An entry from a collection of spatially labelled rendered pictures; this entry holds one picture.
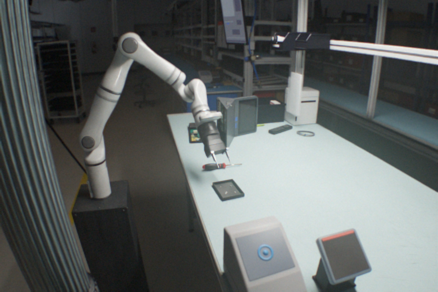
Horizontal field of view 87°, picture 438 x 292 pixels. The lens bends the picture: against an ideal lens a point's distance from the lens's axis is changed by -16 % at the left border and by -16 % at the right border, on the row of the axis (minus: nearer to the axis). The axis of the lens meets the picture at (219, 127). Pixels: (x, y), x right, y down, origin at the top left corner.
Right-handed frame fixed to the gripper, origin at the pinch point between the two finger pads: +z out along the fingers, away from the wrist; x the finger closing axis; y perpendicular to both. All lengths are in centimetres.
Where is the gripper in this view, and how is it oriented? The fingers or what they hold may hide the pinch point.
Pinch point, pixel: (224, 166)
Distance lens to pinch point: 99.4
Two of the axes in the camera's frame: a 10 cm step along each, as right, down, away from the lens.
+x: -8.7, 1.6, -4.6
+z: 3.5, 8.7, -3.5
